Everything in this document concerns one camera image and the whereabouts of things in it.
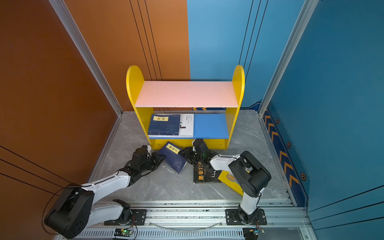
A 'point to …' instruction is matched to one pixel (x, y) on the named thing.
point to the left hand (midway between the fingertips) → (167, 154)
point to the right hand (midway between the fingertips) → (178, 155)
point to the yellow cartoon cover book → (229, 178)
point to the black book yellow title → (203, 173)
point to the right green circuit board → (250, 233)
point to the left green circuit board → (126, 232)
